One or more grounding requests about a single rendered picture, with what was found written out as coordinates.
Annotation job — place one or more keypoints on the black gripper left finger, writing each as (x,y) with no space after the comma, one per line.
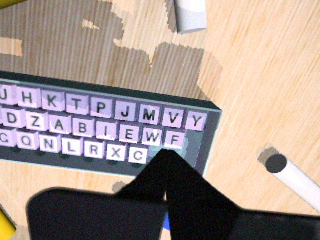
(136,212)

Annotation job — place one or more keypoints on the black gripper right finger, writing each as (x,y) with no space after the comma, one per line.
(197,210)

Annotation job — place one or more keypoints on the blue stylus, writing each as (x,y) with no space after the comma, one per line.
(166,224)

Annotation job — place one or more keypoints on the white cylinder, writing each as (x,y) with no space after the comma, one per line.
(293,178)
(190,16)

